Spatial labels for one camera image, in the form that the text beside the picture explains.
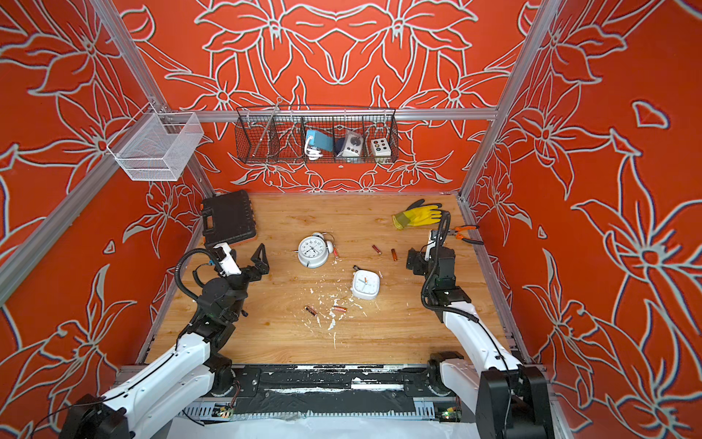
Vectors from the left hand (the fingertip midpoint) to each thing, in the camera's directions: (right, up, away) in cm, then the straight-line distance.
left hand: (252, 246), depth 78 cm
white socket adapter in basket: (+30, +33, +13) cm, 46 cm away
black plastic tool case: (-21, +8, +29) cm, 37 cm away
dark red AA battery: (+40, -5, +22) cm, 46 cm away
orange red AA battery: (+45, -5, +22) cm, 51 cm away
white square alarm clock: (+34, -14, +11) cm, 38 cm away
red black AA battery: (+16, -22, +8) cm, 28 cm away
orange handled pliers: (+72, +4, +29) cm, 78 cm away
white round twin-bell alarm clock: (+16, -3, +19) cm, 24 cm away
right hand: (+52, -1, +7) cm, 52 cm away
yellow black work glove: (+57, +10, +32) cm, 66 cm away
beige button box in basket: (+40, +34, +17) cm, 55 cm away
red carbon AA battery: (+26, -21, +8) cm, 34 cm away
